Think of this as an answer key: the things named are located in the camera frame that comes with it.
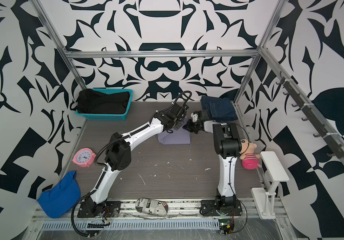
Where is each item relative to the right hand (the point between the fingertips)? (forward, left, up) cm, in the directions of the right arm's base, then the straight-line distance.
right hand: (184, 125), depth 104 cm
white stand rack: (-48, -35, +5) cm, 59 cm away
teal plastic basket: (+4, +52, +6) cm, 52 cm away
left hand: (-2, +4, +13) cm, 14 cm away
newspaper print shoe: (-49, +16, +2) cm, 52 cm away
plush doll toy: (-26, -36, +1) cm, 45 cm away
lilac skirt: (-9, +2, +1) cm, 10 cm away
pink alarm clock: (-23, +60, +2) cm, 64 cm away
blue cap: (-44, +63, +2) cm, 77 cm away
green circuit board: (-55, -16, -4) cm, 57 cm away
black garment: (+20, +69, +5) cm, 72 cm away
